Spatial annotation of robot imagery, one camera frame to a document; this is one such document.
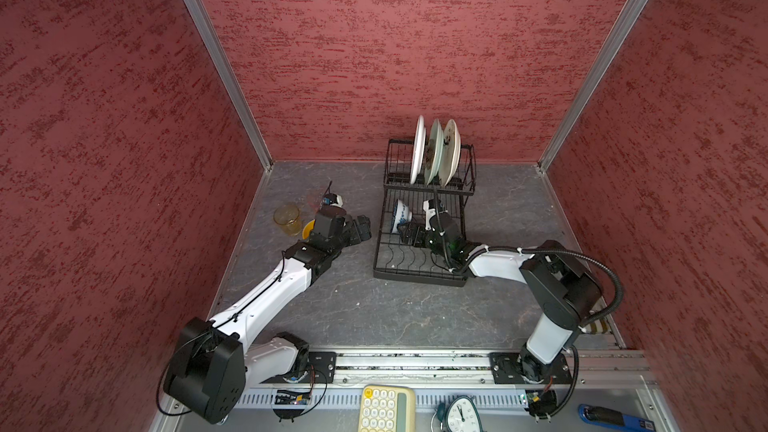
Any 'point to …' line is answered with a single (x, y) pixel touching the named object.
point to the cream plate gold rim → (450, 155)
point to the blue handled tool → (604, 416)
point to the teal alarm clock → (461, 414)
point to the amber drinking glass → (288, 217)
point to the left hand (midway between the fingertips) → (357, 229)
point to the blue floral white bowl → (402, 214)
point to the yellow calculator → (387, 408)
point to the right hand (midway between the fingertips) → (405, 233)
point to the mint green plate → (433, 151)
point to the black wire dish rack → (396, 261)
